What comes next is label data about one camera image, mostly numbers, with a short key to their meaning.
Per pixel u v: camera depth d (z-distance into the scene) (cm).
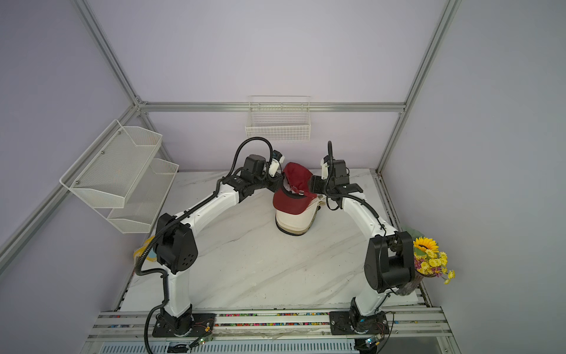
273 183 79
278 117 105
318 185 79
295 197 93
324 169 80
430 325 75
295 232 96
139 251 89
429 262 62
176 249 51
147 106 91
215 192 60
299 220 94
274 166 79
